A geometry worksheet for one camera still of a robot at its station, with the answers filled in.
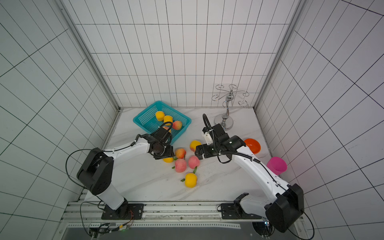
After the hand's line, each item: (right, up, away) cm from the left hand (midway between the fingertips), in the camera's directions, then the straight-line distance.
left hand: (167, 158), depth 88 cm
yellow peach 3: (+14, -9, -9) cm, 20 cm away
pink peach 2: (+16, -1, -4) cm, 16 cm away
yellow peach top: (+16, +7, +5) cm, 18 cm away
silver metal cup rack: (+39, +23, +19) cm, 49 cm away
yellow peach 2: (+1, -1, -2) cm, 2 cm away
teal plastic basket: (-19, +23, +20) cm, 36 cm away
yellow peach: (-9, +26, +21) cm, 35 cm away
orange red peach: (+5, +19, +13) cm, 24 cm away
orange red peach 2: (+8, +3, 0) cm, 9 cm away
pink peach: (+9, -3, -5) cm, 10 cm away
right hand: (+21, +8, -10) cm, 24 cm away
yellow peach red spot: (-3, +24, +18) cm, 30 cm away
